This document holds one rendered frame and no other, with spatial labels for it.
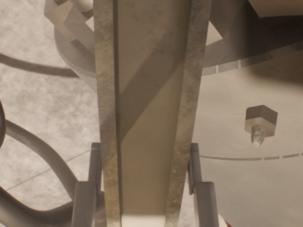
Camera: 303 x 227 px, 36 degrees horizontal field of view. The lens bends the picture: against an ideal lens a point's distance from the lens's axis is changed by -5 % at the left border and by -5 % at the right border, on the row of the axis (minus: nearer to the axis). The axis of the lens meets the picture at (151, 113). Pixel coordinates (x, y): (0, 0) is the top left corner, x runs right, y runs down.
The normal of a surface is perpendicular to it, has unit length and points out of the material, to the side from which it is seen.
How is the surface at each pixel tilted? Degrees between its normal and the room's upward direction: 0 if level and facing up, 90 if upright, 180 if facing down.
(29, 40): 0
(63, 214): 103
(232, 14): 47
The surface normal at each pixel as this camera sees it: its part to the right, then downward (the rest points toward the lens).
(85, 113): 0.07, 0.61
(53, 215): 0.68, -0.72
